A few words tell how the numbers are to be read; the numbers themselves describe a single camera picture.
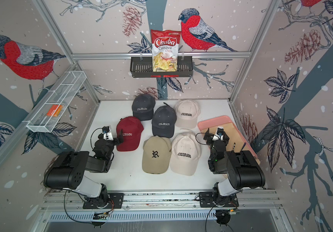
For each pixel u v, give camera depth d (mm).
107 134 766
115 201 731
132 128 941
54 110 687
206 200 728
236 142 951
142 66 947
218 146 723
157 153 839
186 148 854
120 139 844
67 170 461
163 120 964
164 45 849
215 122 1072
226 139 815
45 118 709
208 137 832
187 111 1047
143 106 1082
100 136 820
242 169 464
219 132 744
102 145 699
